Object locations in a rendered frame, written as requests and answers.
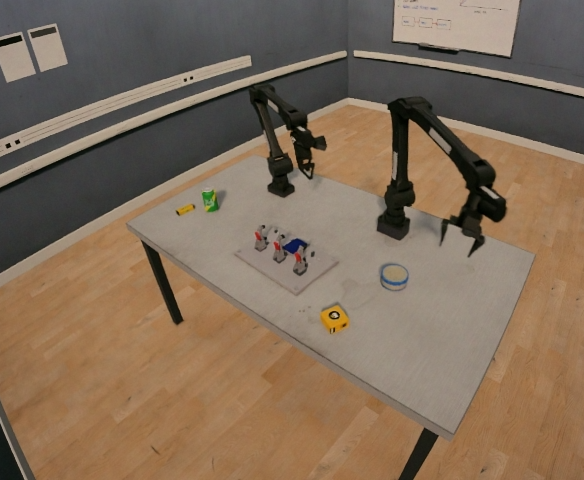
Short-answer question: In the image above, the green drink can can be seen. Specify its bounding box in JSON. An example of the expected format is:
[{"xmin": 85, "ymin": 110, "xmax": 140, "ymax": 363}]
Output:
[{"xmin": 202, "ymin": 186, "xmax": 219, "ymax": 213}]

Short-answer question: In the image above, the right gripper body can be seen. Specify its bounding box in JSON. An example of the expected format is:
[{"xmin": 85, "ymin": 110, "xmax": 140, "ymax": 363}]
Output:
[{"xmin": 293, "ymin": 145, "xmax": 312, "ymax": 168}]

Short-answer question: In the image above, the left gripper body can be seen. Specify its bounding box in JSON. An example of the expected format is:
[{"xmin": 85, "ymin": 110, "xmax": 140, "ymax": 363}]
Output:
[{"xmin": 441, "ymin": 203, "xmax": 484, "ymax": 242}]

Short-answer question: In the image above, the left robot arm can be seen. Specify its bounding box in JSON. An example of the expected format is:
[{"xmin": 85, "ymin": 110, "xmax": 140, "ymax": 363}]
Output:
[{"xmin": 378, "ymin": 96, "xmax": 506, "ymax": 237}]

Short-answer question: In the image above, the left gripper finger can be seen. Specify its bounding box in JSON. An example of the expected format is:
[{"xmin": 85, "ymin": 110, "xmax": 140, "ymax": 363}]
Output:
[
  {"xmin": 466, "ymin": 239, "xmax": 483, "ymax": 258},
  {"xmin": 438, "ymin": 221, "xmax": 447, "ymax": 246}
]

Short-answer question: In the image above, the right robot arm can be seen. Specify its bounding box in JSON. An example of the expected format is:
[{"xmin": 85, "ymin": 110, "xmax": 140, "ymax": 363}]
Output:
[{"xmin": 249, "ymin": 83, "xmax": 327, "ymax": 195}]

